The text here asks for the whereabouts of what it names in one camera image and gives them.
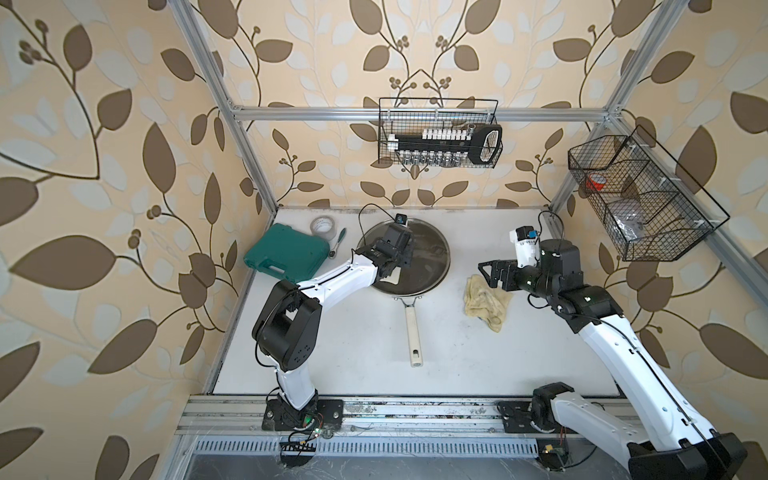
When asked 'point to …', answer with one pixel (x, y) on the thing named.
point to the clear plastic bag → (630, 219)
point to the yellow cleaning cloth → (485, 302)
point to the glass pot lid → (429, 266)
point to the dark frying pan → (410, 304)
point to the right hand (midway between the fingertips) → (493, 265)
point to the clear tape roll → (324, 227)
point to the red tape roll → (595, 181)
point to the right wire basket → (654, 211)
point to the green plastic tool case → (287, 252)
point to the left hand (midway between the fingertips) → (399, 243)
